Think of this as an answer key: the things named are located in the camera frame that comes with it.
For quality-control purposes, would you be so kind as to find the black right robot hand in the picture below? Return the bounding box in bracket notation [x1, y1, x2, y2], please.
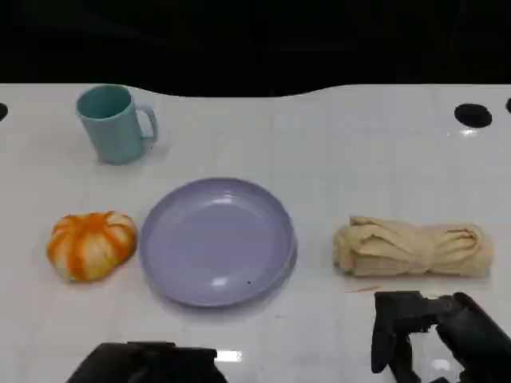
[370, 290, 511, 383]

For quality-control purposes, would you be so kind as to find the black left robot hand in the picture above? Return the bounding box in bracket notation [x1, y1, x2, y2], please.
[65, 342, 229, 383]

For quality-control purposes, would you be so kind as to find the orange and white bread roll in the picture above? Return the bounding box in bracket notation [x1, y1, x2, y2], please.
[46, 211, 138, 284]

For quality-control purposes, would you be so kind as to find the pale green mug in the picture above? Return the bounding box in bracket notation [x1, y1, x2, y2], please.
[75, 83, 160, 166]

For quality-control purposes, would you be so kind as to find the lilac plate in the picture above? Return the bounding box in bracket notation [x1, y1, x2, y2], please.
[139, 177, 299, 308]

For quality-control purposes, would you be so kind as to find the beige towel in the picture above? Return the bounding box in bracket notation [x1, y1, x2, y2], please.
[331, 215, 495, 278]

